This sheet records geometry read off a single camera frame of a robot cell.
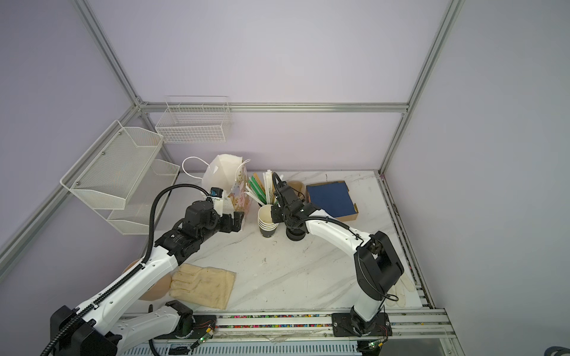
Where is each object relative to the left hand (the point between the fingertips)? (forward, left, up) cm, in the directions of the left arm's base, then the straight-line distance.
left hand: (230, 214), depth 79 cm
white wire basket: (+41, +20, +13) cm, 48 cm away
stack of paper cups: (-1, -13, -7) cm, 14 cm away
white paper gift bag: (+25, +9, -4) cm, 27 cm away
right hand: (+4, -14, -5) cm, 15 cm away
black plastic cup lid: (+1, -24, -17) cm, 29 cm away
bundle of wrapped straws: (+17, -9, -7) cm, 20 cm away
